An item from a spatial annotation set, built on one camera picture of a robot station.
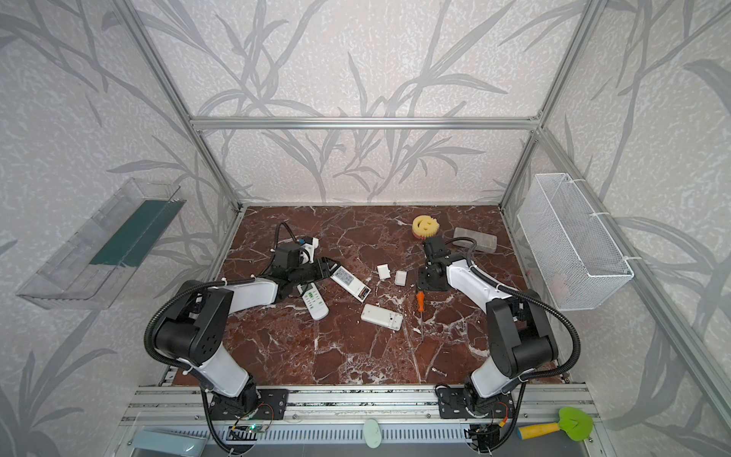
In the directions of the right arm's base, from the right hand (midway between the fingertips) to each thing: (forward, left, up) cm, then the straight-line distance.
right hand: (425, 273), depth 93 cm
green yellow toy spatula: (-41, -34, -3) cm, 53 cm away
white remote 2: (-3, +25, -1) cm, 25 cm away
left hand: (+4, +28, +4) cm, 29 cm away
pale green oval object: (-43, +16, -2) cm, 46 cm away
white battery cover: (+4, +14, -6) cm, 16 cm away
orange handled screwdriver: (-6, +1, -4) cm, 8 cm away
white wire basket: (-15, -29, +30) cm, 44 cm away
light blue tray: (-45, +64, -1) cm, 78 cm away
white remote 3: (-13, +14, -5) cm, 20 cm away
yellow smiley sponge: (+23, -2, -2) cm, 23 cm away
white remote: (-8, +37, -4) cm, 38 cm away
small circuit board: (-42, +47, -5) cm, 63 cm away
